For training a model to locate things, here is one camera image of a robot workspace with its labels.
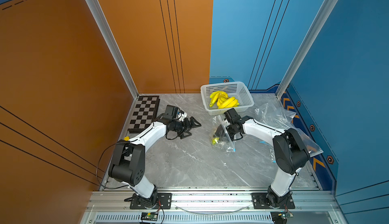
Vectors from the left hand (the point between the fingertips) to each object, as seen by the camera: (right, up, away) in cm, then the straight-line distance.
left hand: (197, 127), depth 86 cm
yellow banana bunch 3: (+10, -8, +1) cm, 13 cm away
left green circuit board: (-23, -41, -14) cm, 49 cm away
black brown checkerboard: (-38, +7, +19) cm, 43 cm away
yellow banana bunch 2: (+19, +15, +20) cm, 31 cm away
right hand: (+11, -6, +4) cm, 13 cm away
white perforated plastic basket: (+29, +26, +34) cm, 52 cm away
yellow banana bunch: (+16, +20, +24) cm, 35 cm away
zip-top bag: (+49, +7, +14) cm, 51 cm away
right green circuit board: (+41, -39, -16) cm, 59 cm away
